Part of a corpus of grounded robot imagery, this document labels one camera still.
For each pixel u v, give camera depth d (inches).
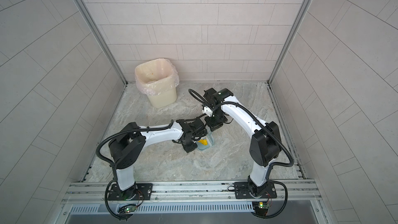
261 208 26.8
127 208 25.8
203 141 33.5
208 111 29.6
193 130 27.2
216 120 27.2
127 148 18.2
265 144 17.8
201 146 33.9
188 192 28.5
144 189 28.1
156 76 40.1
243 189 28.3
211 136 31.1
